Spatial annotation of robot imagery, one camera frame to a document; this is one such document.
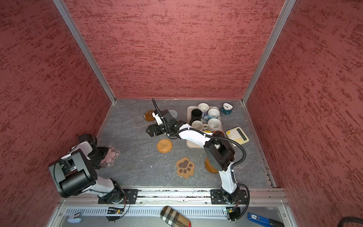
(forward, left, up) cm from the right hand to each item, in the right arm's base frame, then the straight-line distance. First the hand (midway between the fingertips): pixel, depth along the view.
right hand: (152, 132), depth 85 cm
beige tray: (+28, -25, -12) cm, 39 cm away
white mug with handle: (+8, -30, -6) cm, 32 cm away
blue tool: (-44, -55, -10) cm, 72 cm away
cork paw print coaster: (-19, -20, -13) cm, 30 cm away
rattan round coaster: (-4, -7, -12) cm, 15 cm away
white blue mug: (+19, -42, -7) cm, 47 cm away
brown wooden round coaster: (-18, -35, -14) cm, 42 cm away
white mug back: (+26, -37, -8) cm, 46 cm away
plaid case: (-42, -13, -10) cm, 45 cm away
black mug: (+18, -29, -6) cm, 35 cm away
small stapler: (-41, +34, -11) cm, 55 cm away
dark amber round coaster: (+23, +8, -13) cm, 27 cm away
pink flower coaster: (-12, +28, -13) cm, 33 cm away
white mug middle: (+11, -42, -10) cm, 45 cm away
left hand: (-12, +30, -13) cm, 35 cm away
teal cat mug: (+25, -55, -10) cm, 61 cm away
